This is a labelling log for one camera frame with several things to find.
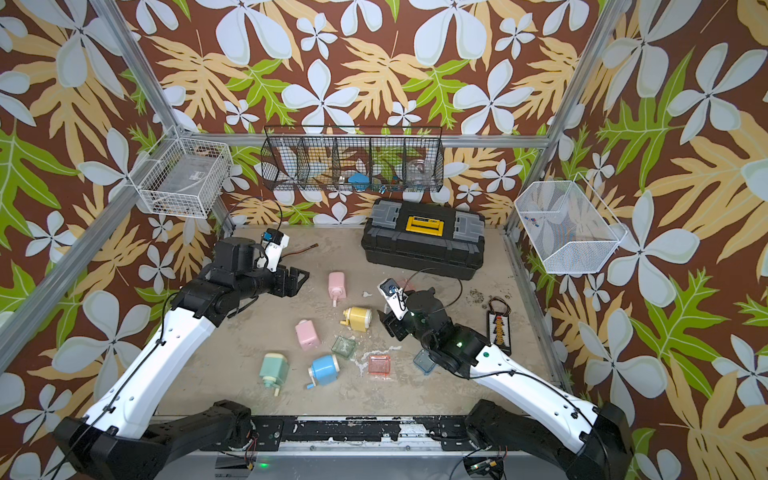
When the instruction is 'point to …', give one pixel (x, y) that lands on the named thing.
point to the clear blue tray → (423, 361)
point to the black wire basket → (353, 159)
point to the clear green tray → (344, 346)
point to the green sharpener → (274, 370)
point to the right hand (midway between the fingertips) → (387, 301)
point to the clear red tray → (379, 364)
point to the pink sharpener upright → (336, 287)
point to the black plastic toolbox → (428, 239)
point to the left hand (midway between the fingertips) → (298, 268)
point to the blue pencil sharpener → (324, 370)
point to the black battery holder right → (498, 324)
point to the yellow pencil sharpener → (357, 318)
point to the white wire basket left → (183, 177)
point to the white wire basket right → (568, 227)
